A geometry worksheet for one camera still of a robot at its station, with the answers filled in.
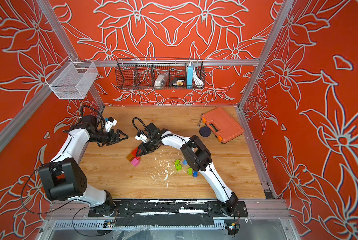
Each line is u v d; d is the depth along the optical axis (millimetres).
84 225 697
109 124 777
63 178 432
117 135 731
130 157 898
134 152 943
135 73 1007
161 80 916
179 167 854
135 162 873
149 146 835
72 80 921
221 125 1005
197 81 916
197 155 576
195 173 831
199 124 1074
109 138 737
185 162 612
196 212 729
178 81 869
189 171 834
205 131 1041
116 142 780
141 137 871
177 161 875
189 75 860
